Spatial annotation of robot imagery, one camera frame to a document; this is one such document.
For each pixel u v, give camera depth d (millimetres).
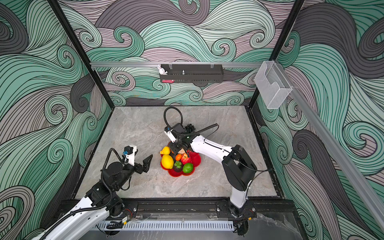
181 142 716
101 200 538
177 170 835
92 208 512
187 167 815
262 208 744
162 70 853
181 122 809
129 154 629
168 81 890
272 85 778
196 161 870
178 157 835
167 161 835
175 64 931
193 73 956
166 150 877
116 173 555
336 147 519
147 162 699
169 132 773
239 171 456
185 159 853
